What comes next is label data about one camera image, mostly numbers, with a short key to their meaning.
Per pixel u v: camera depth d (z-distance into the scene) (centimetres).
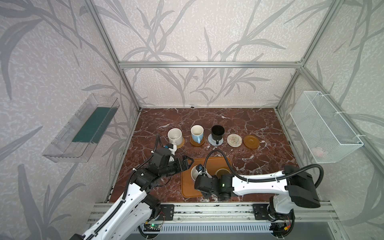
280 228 75
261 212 74
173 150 70
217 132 97
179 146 98
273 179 45
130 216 56
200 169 69
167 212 74
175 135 99
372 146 57
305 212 75
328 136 61
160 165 57
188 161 67
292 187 42
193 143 98
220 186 55
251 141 101
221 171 78
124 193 47
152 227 71
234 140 102
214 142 96
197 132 97
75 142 63
